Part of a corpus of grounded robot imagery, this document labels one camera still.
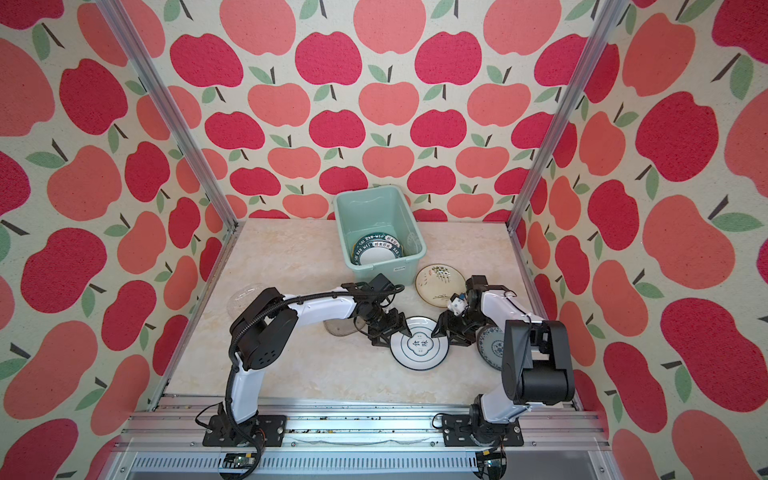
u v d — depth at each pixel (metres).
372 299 0.75
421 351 0.87
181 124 0.91
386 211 1.14
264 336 0.53
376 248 1.11
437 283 1.04
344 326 0.93
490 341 0.89
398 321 0.81
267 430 0.75
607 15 0.70
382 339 0.86
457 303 0.86
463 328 0.76
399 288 0.81
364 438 0.73
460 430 0.73
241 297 0.99
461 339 0.80
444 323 0.79
